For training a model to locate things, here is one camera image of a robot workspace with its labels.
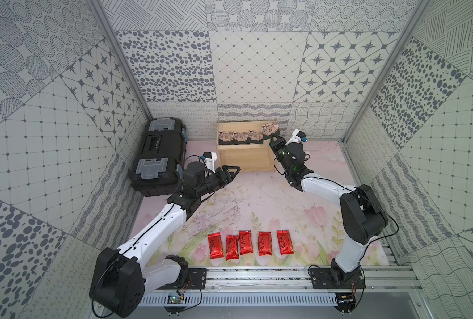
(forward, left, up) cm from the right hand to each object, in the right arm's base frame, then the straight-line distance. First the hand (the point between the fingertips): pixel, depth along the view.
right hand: (270, 134), depth 87 cm
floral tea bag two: (+3, +14, -5) cm, 15 cm away
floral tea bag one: (+3, +21, -5) cm, 22 cm away
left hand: (-19, +14, 0) cm, 23 cm away
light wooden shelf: (+7, +11, -24) cm, 27 cm away
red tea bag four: (-39, +2, -26) cm, 47 cm away
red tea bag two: (-41, +16, -25) cm, 51 cm away
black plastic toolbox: (-12, +50, -8) cm, 52 cm away
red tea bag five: (-38, -6, -26) cm, 46 cm away
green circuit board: (-58, +37, -29) cm, 74 cm away
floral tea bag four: (+3, -1, +1) cm, 3 cm away
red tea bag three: (-39, +10, -26) cm, 48 cm away
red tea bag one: (-40, +23, -25) cm, 52 cm away
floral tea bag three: (+4, +6, -5) cm, 9 cm away
